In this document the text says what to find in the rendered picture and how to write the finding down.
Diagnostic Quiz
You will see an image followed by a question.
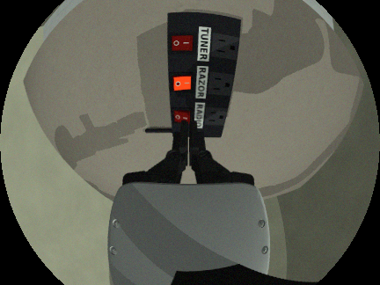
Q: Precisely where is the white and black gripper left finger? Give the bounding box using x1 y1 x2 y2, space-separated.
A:
122 121 188 185

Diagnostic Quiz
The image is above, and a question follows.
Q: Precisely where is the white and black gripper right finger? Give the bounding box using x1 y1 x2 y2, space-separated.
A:
189 121 254 185

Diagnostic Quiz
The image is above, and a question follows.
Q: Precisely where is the black power strip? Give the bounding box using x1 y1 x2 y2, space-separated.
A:
145 12 241 137

